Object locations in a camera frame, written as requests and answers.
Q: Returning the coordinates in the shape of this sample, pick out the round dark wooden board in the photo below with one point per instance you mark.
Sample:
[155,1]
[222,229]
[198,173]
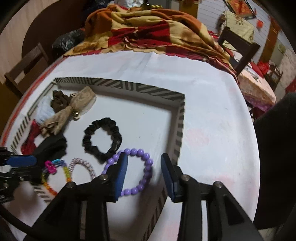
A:
[46,23]

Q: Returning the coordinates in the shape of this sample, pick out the red scrunchie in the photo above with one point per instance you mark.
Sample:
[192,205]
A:
[30,139]

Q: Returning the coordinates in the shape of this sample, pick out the light blue scrunchie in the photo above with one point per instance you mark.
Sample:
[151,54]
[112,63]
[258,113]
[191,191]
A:
[45,111]

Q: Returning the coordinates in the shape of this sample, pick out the dark glass bottle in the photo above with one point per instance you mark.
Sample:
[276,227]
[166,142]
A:
[145,4]

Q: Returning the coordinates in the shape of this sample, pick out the brown scrunchie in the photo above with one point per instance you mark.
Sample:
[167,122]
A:
[57,102]

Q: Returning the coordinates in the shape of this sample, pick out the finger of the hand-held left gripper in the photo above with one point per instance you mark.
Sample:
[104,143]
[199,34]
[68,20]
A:
[27,173]
[23,161]

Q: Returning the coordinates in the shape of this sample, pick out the brown slatted wooden chair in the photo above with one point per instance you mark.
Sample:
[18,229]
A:
[27,62]

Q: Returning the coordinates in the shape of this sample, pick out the pink bed cover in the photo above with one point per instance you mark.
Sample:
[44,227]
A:
[256,88]

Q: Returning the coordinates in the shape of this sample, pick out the white gift bag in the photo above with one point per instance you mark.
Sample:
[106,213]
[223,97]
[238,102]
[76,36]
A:
[129,3]

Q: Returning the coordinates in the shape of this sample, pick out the dark wooden chair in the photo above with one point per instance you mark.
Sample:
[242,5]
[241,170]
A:
[275,76]
[242,51]

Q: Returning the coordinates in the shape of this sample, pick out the black cloth hair band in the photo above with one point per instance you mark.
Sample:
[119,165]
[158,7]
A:
[53,146]

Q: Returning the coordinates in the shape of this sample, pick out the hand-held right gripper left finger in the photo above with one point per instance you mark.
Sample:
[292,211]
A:
[121,176]

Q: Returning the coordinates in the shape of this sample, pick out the small red wall flag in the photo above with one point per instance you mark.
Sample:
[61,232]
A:
[260,24]

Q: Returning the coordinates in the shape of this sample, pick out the grey white striped box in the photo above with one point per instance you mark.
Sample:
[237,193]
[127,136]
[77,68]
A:
[143,111]

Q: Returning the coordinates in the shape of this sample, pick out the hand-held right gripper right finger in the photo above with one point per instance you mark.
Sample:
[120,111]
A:
[168,178]

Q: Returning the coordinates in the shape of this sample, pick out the black scrunchie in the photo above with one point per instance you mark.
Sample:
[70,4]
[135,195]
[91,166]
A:
[87,136]

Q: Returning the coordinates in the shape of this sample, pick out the red framed wall hanging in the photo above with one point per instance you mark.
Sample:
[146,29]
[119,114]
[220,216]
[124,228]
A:
[240,7]

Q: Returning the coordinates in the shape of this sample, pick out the cream floral cloth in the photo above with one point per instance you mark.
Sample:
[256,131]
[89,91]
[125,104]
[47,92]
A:
[240,25]

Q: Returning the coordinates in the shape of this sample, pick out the red bag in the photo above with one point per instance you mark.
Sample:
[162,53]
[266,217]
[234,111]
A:
[263,66]

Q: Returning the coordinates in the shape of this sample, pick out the purple floral bedsheet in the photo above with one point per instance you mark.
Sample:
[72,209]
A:
[261,107]

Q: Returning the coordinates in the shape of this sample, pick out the person's black clothing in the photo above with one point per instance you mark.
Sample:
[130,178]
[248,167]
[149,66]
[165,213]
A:
[277,150]

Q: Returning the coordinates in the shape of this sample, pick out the black plastic bag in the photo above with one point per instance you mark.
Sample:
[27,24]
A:
[67,40]

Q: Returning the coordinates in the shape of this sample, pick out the red orange patterned blanket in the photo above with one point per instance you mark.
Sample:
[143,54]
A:
[150,25]

